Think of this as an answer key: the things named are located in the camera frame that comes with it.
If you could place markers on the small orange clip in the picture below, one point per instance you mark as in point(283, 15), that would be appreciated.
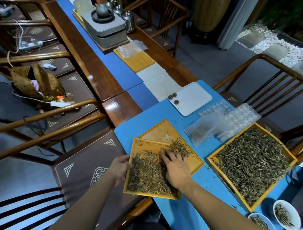
point(60, 97)

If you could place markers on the long blue table runner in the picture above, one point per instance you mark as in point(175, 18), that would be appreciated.
point(113, 68)

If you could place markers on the small clear plastic bag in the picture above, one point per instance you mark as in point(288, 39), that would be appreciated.
point(129, 48)

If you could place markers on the large blue mat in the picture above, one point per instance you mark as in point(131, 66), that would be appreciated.
point(151, 123)

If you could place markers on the large woven jar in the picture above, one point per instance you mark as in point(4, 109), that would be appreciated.
point(210, 14)

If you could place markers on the white pebble bed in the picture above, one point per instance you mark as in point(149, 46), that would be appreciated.
point(272, 40)

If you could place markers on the green garden plants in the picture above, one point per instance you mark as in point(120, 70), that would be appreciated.
point(284, 14)

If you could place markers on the large clear plastic bag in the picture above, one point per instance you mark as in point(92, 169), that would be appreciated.
point(203, 128)

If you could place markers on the short blue mat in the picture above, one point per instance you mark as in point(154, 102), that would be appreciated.
point(142, 96)

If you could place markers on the white rectangular plate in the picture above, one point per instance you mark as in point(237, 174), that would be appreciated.
point(194, 99)

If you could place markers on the silver tin canister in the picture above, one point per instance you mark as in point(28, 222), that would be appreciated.
point(117, 10)
point(109, 4)
point(129, 22)

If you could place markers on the blue rimmed bowl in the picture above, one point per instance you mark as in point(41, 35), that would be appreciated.
point(260, 222)

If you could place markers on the rectangular wooden tray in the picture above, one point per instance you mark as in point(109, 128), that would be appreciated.
point(163, 132)

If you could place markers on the person's left hand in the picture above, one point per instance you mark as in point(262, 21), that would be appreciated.
point(118, 168)

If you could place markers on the small white blue gadget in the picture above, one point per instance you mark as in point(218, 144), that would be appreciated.
point(50, 67)

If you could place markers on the white curtain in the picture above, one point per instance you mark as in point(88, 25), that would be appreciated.
point(234, 21)

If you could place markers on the white tea cup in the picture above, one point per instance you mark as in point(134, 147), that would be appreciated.
point(287, 213)

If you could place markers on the white table mat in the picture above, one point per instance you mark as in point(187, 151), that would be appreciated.
point(151, 71)
point(163, 86)

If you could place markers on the grey stone tea box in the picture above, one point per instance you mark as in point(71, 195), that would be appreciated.
point(106, 33)

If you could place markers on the small yellow bamboo board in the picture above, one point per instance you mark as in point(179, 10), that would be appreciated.
point(139, 62)

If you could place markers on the wooden armchair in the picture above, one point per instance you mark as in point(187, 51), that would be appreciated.
point(59, 132)
point(236, 71)
point(23, 22)
point(47, 115)
point(170, 24)

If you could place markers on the brown dotted leather handbag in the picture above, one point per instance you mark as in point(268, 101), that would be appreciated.
point(45, 83)

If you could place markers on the clear plastic blister tray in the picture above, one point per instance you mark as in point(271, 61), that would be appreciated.
point(241, 116)
point(213, 109)

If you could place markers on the person's left forearm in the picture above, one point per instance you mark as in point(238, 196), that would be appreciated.
point(82, 208)

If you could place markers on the black round trivet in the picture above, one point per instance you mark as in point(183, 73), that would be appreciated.
point(104, 20)

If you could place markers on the person's right hand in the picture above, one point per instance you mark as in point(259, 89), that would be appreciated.
point(177, 170)

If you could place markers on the square wooden tray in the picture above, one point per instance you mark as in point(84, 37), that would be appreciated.
point(142, 148)

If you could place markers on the deep wooden tray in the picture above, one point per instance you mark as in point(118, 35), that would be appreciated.
point(211, 160)

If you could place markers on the person's right forearm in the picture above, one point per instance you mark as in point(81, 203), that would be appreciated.
point(213, 208)

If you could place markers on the white power strip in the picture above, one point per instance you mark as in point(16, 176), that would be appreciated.
point(30, 45)

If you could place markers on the person's dark trousers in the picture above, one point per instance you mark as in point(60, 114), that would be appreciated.
point(146, 226)

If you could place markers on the dark clay teapot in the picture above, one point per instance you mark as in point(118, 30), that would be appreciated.
point(102, 10)

